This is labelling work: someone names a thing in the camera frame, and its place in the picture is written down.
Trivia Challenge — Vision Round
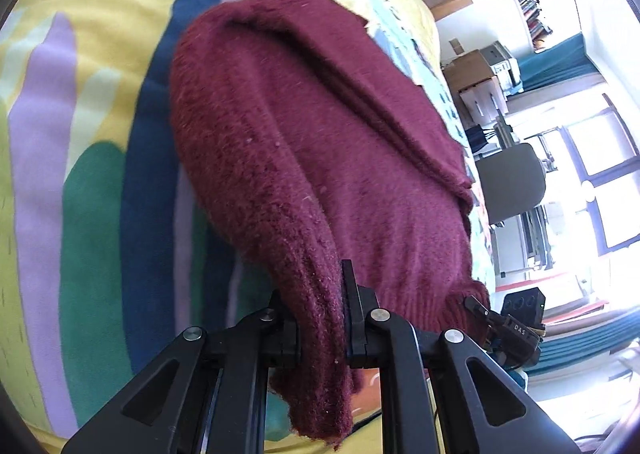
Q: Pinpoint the grey office chair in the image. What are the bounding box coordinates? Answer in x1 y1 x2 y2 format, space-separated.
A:
476 143 547 224

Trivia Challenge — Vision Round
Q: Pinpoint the yellow dinosaur bed cover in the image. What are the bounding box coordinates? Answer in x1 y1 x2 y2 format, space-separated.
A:
1 0 463 453

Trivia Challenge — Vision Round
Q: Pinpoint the grey printer on cabinet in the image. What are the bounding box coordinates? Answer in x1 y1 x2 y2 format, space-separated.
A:
480 41 523 96

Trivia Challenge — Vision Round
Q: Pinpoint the maroon knit sweater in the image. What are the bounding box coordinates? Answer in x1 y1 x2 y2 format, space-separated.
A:
169 0 488 442

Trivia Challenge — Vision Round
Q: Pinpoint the wooden drawer cabinet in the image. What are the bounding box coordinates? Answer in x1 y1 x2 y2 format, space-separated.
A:
442 50 508 129

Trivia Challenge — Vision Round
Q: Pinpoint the teal curtain right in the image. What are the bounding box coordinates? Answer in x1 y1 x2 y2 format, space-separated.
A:
518 34 598 92

